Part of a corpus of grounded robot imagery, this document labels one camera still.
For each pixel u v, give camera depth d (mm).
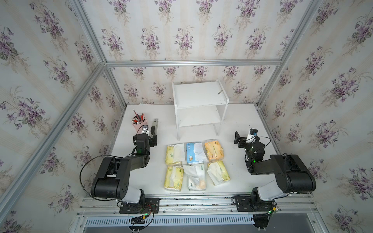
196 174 796
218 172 804
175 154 882
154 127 1006
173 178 782
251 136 761
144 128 798
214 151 902
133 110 1223
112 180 439
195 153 860
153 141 839
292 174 452
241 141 813
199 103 764
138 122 930
